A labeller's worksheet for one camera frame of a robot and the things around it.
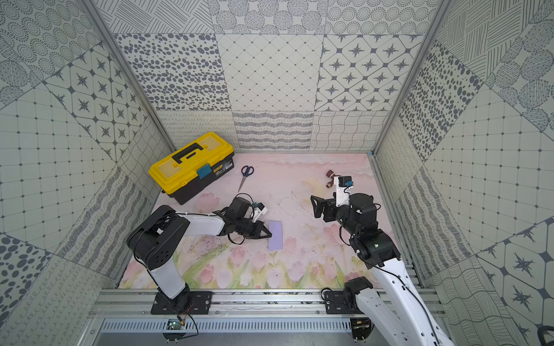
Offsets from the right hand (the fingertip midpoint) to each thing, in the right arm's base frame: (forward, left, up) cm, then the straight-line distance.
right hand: (323, 198), depth 73 cm
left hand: (-3, +19, -22) cm, 29 cm away
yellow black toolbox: (+16, +57, -7) cm, 59 cm away
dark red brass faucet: (+29, -9, -22) cm, 37 cm away
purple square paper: (-5, +18, -26) cm, 32 cm away
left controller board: (-34, +51, -26) cm, 67 cm away
